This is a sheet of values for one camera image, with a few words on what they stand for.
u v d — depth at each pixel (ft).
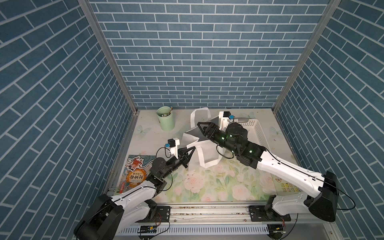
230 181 2.78
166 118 3.19
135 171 2.86
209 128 1.93
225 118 2.06
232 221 2.39
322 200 1.27
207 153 2.46
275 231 2.30
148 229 2.37
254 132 3.55
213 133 1.92
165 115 3.14
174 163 2.15
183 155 2.19
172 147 2.16
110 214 1.36
